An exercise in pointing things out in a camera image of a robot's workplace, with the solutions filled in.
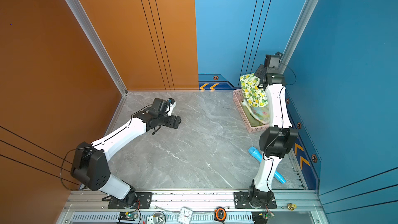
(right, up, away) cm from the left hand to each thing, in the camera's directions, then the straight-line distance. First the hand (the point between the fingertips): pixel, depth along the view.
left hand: (175, 116), depth 88 cm
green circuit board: (-18, -45, -17) cm, 51 cm away
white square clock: (+8, -43, -20) cm, 48 cm away
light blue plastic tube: (+47, -21, -3) cm, 52 cm away
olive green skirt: (+48, -4, +10) cm, 49 cm away
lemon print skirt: (+46, +11, -1) cm, 47 cm away
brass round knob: (+57, -40, -18) cm, 71 cm away
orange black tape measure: (+24, -41, -21) cm, 52 cm away
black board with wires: (+43, -45, -18) cm, 64 cm away
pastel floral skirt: (+54, +1, +14) cm, 56 cm away
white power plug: (-3, -40, -25) cm, 47 cm away
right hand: (+50, +26, -3) cm, 56 cm away
